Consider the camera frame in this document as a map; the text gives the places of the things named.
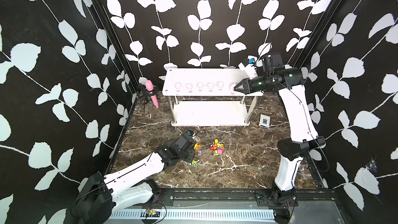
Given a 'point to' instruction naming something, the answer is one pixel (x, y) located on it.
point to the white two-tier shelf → (207, 97)
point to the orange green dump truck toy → (218, 145)
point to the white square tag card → (265, 121)
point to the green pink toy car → (217, 152)
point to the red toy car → (212, 146)
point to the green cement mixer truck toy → (194, 163)
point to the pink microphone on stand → (147, 89)
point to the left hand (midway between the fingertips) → (193, 149)
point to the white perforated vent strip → (200, 214)
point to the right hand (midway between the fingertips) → (234, 85)
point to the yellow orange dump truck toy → (198, 148)
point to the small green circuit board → (150, 213)
